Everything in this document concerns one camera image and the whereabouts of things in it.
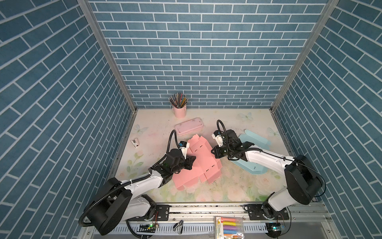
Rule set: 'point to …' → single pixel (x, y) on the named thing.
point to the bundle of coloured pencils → (178, 100)
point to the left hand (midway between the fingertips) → (196, 158)
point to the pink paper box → (206, 167)
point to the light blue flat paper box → (259, 143)
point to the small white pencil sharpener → (135, 142)
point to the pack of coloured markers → (229, 227)
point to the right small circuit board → (273, 229)
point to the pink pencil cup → (180, 113)
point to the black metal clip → (180, 223)
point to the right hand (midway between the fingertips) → (210, 150)
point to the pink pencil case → (189, 126)
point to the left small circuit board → (146, 228)
